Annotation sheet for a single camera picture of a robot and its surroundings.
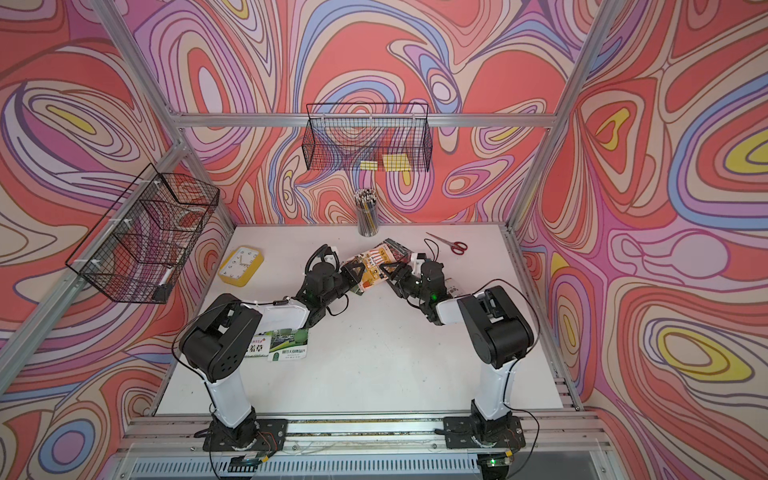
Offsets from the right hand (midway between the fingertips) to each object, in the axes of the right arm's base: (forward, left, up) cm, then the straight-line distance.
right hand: (382, 277), depth 92 cm
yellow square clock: (+12, +50, -6) cm, 52 cm away
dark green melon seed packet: (-17, +29, -9) cm, 35 cm away
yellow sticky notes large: (+26, -6, +24) cm, 36 cm away
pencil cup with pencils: (+28, +4, +3) cm, 28 cm away
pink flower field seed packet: (+18, -7, -10) cm, 21 cm away
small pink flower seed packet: (+1, -25, -8) cm, 27 cm away
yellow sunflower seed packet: (-4, +6, +2) cm, 8 cm away
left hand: (+2, +3, +4) cm, 5 cm away
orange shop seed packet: (+4, +1, +2) cm, 5 cm away
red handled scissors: (+19, -29, -9) cm, 36 cm away
